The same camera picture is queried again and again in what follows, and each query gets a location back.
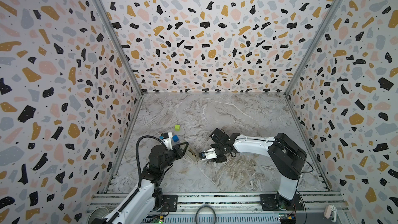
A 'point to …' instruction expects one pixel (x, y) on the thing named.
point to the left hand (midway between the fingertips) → (187, 142)
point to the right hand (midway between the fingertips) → (208, 153)
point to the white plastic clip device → (330, 212)
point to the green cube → (177, 127)
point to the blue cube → (175, 138)
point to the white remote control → (192, 154)
